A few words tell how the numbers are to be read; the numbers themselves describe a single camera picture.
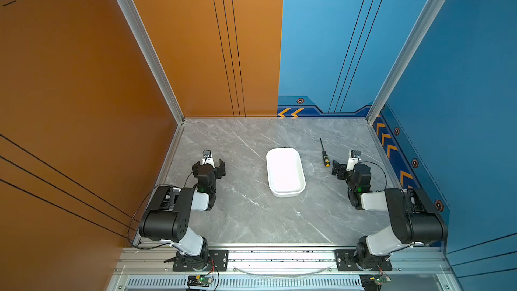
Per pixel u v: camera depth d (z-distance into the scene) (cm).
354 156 81
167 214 46
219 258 75
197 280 71
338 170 87
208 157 80
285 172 95
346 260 72
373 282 71
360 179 71
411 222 44
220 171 85
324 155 102
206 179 71
